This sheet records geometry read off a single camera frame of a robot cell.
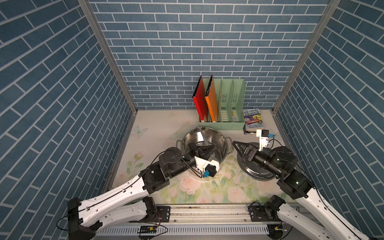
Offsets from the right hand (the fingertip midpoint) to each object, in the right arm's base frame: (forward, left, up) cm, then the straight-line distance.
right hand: (237, 145), depth 64 cm
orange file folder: (+33, +12, -4) cm, 35 cm away
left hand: (-3, +10, +4) cm, 11 cm away
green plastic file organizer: (+56, -3, -21) cm, 60 cm away
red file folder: (+33, +19, -3) cm, 38 cm away
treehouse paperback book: (+41, -20, -27) cm, 52 cm away
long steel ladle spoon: (+11, +16, -3) cm, 20 cm away
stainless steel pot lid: (+3, -16, -31) cm, 35 cm away
